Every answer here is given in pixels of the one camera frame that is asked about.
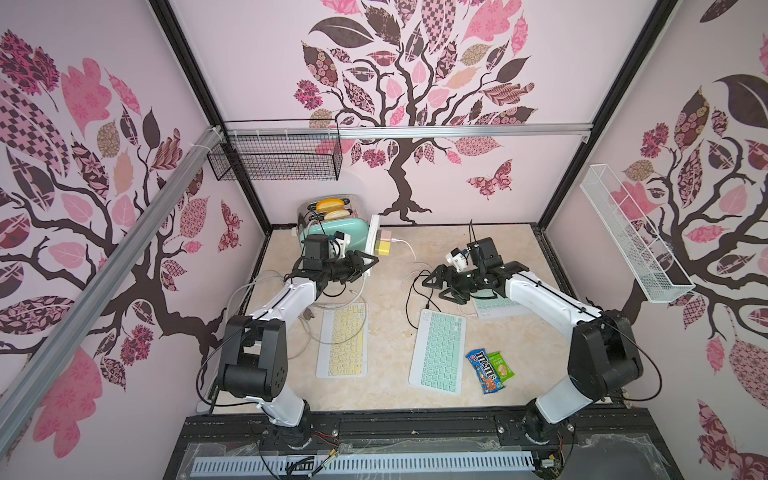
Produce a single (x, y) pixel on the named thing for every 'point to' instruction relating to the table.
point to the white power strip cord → (244, 282)
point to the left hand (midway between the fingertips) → (373, 267)
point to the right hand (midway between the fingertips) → (430, 292)
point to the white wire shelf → (653, 264)
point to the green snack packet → (500, 366)
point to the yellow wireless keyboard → (350, 359)
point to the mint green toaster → (329, 214)
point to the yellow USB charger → (382, 248)
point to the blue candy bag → (485, 371)
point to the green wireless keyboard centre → (437, 360)
